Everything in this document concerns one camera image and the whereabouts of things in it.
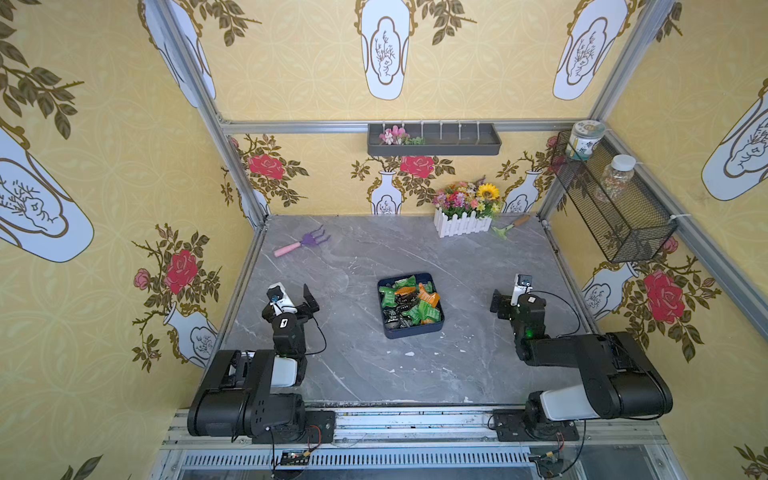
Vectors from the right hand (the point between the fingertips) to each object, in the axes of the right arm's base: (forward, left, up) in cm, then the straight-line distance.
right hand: (518, 291), depth 93 cm
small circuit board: (-45, +62, -7) cm, 77 cm away
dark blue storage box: (-6, +34, +1) cm, 34 cm away
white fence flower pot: (+28, +16, +1) cm, 32 cm away
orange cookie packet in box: (-3, +27, 0) cm, 27 cm away
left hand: (-7, +72, +6) cm, 73 cm away
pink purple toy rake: (+22, +73, -4) cm, 76 cm away
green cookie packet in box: (-8, +30, 0) cm, 31 cm away
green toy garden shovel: (+30, -2, -6) cm, 31 cm away
